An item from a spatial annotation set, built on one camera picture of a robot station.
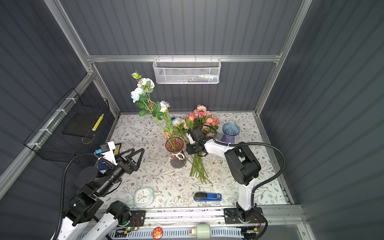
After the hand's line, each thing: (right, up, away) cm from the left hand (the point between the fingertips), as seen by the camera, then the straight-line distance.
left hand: (139, 150), depth 62 cm
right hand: (+20, -5, +34) cm, 40 cm away
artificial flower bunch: (+13, +11, +45) cm, 48 cm away
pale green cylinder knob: (+26, -35, +2) cm, 44 cm away
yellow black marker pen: (-28, +12, +16) cm, 34 cm away
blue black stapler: (+29, -27, +15) cm, 42 cm away
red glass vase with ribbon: (+12, -1, +20) cm, 23 cm away
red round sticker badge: (+6, -40, +8) cm, 41 cm away
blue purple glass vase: (+44, +8, +25) cm, 51 cm away
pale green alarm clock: (-4, -27, +16) cm, 32 cm away
